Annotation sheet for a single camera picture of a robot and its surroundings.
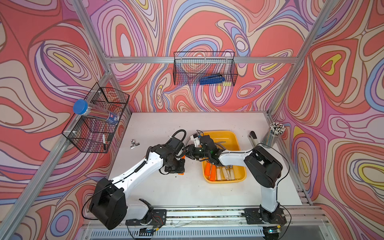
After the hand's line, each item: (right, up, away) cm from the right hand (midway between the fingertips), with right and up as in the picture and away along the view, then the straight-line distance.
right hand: (180, 156), depth 86 cm
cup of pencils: (+56, +15, +1) cm, 58 cm away
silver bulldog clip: (-34, +7, +16) cm, 38 cm away
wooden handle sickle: (+30, -10, +1) cm, 32 cm away
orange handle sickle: (+16, -9, 0) cm, 18 cm away
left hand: (+3, -7, -6) cm, 10 cm away
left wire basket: (-43, +14, -15) cm, 48 cm away
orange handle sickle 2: (+19, -10, 0) cm, 21 cm away
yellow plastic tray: (+31, +7, +16) cm, 36 cm away
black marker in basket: (-36, +10, -14) cm, 40 cm away
